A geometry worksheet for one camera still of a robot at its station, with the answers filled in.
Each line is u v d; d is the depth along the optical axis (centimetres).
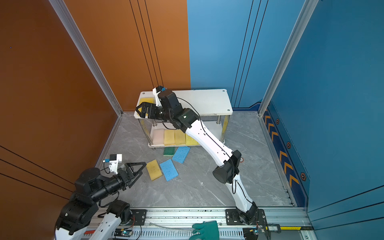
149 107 60
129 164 56
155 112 61
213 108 76
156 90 63
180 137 95
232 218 72
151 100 77
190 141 94
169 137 95
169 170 88
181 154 95
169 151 96
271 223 72
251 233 70
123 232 71
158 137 95
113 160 59
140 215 74
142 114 60
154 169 87
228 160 49
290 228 70
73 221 43
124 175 54
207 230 68
